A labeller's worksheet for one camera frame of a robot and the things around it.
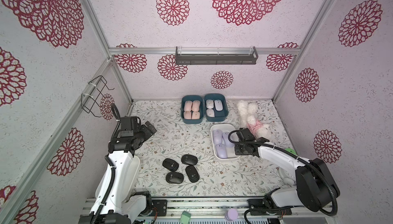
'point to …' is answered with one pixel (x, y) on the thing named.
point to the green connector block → (185, 217)
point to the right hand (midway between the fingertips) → (238, 147)
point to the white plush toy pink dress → (247, 112)
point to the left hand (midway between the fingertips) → (148, 132)
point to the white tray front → (132, 177)
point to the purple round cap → (231, 214)
